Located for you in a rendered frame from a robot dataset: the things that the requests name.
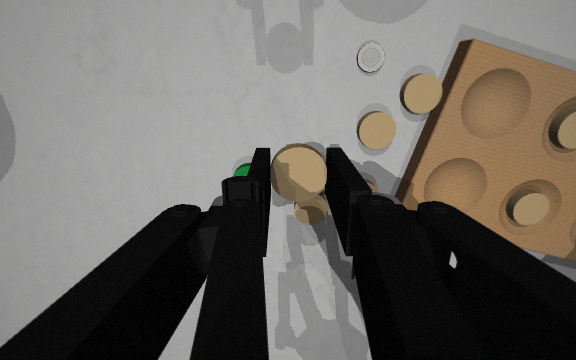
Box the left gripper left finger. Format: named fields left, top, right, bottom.
left=0, top=148, right=271, bottom=360

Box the wooden counting tray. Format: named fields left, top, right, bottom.
left=395, top=39, right=576, bottom=262

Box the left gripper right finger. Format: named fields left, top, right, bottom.
left=325, top=147, right=576, bottom=360

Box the green disc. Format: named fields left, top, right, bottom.
left=233, top=163, right=251, bottom=177

